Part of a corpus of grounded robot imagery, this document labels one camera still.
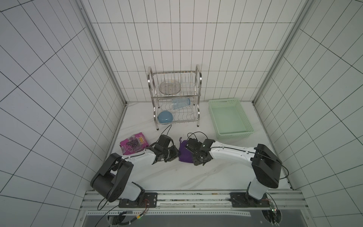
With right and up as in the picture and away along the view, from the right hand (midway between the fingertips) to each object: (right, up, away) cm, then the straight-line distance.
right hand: (193, 162), depth 84 cm
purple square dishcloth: (-5, +3, +3) cm, 7 cm away
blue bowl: (-20, +27, +18) cm, 38 cm away
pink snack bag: (-38, +10, +4) cm, 40 cm away
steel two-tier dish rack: (-11, +41, +2) cm, 42 cm away
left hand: (-9, +3, +3) cm, 10 cm away
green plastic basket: (+29, +26, +19) cm, 43 cm away
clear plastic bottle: (-10, +38, +21) cm, 44 cm away
